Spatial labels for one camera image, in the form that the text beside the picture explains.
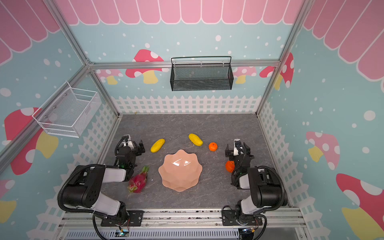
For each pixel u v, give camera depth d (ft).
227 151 2.73
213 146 3.19
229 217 2.42
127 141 2.51
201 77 3.03
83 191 1.47
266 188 1.48
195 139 3.30
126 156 2.32
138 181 2.56
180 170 2.88
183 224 2.42
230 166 2.81
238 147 2.50
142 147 2.86
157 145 3.21
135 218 2.46
